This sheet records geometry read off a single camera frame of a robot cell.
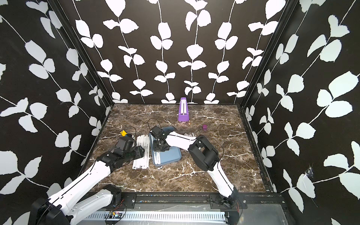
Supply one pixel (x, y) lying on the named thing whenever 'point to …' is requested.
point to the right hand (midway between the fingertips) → (154, 147)
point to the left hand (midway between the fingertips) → (142, 149)
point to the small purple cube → (205, 127)
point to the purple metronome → (183, 115)
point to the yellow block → (123, 132)
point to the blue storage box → (160, 158)
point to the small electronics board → (115, 214)
